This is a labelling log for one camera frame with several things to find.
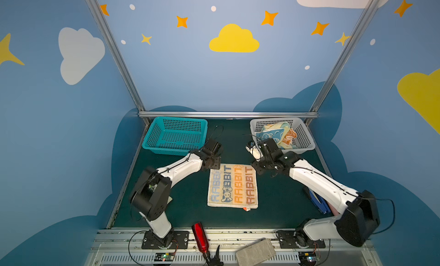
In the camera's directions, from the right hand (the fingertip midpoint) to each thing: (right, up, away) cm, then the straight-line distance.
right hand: (257, 159), depth 84 cm
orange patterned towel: (+25, +13, +22) cm, 36 cm away
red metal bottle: (-27, -32, -11) cm, 44 cm away
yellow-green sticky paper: (-44, -21, +2) cm, 49 cm away
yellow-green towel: (+22, +18, +24) cm, 37 cm away
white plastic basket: (+33, +9, +21) cm, 40 cm away
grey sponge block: (-4, -37, -15) cm, 40 cm away
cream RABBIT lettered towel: (-11, -15, +7) cm, 20 cm away
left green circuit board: (-42, -39, -13) cm, 59 cm away
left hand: (-21, -3, +8) cm, 23 cm away
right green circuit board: (+19, -40, -13) cm, 46 cm away
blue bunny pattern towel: (+16, +13, +21) cm, 29 cm away
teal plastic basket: (-49, +12, +30) cm, 59 cm away
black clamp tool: (-20, -40, -15) cm, 47 cm away
